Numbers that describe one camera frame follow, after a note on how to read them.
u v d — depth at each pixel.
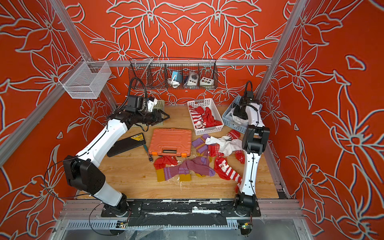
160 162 0.88
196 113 1.06
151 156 0.91
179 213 0.73
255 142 0.63
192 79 0.90
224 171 0.83
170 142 0.96
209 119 1.03
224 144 0.92
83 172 0.42
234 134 1.01
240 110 0.94
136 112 0.63
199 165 0.85
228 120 1.02
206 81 0.94
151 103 0.73
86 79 0.92
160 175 0.84
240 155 0.89
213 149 0.93
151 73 0.99
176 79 0.85
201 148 0.93
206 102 1.17
